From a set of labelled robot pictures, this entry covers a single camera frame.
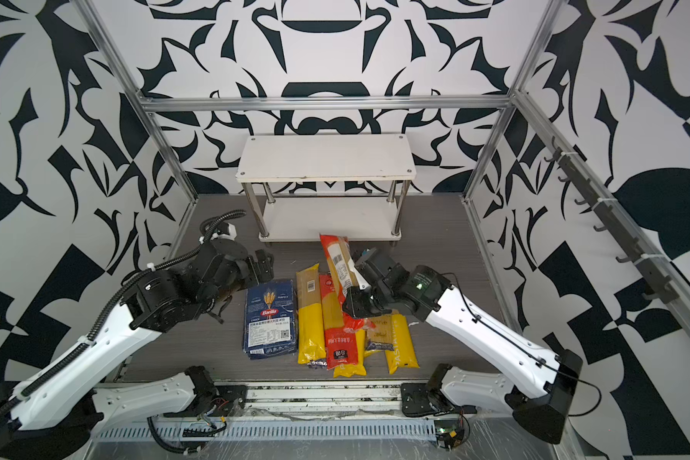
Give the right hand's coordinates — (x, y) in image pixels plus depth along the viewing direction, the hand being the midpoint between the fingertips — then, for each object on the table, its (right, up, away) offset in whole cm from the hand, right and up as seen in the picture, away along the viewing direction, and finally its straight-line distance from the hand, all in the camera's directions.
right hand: (343, 303), depth 69 cm
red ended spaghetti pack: (0, +10, +3) cm, 11 cm away
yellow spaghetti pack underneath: (+1, -21, +9) cm, 23 cm away
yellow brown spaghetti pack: (-9, -12, +10) cm, 18 cm away
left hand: (-20, +11, -2) cm, 23 cm away
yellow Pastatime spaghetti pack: (+17, -17, +11) cm, 26 cm away
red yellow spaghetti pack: (-1, -14, +8) cm, 16 cm away
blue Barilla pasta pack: (-21, -8, +12) cm, 25 cm away
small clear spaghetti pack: (+10, -12, +11) cm, 19 cm away
